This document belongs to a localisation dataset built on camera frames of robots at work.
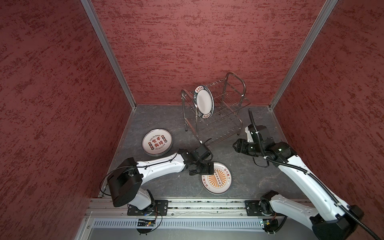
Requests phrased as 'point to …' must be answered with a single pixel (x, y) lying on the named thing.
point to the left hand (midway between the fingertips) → (206, 175)
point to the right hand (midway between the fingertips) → (237, 149)
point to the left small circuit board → (144, 222)
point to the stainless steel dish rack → (215, 109)
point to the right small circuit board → (270, 225)
